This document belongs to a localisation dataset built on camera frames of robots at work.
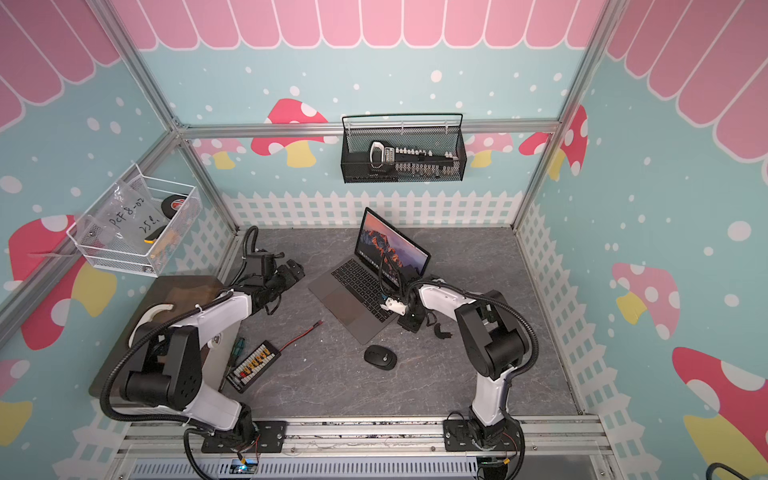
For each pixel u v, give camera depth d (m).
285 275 0.85
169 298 0.84
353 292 1.01
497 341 0.50
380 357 0.85
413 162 0.89
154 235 0.66
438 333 0.93
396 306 0.86
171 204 0.79
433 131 0.90
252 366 0.85
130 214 0.68
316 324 0.94
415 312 0.81
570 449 0.73
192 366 0.46
